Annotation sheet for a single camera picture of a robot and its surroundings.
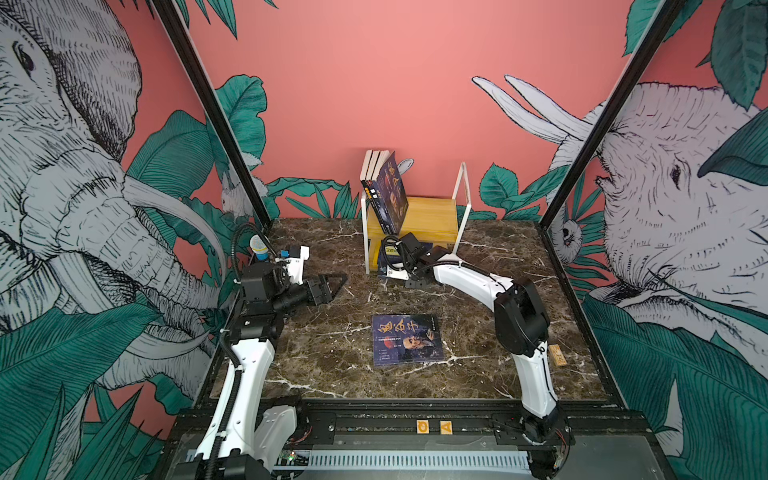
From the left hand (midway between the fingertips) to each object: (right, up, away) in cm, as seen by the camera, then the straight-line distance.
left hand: (335, 275), depth 72 cm
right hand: (+19, +1, +23) cm, 30 cm away
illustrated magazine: (+14, +23, +13) cm, 30 cm away
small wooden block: (+62, -25, +14) cm, 68 cm away
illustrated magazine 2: (+18, -21, +16) cm, 32 cm away
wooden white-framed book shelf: (+28, +16, +21) cm, 39 cm away
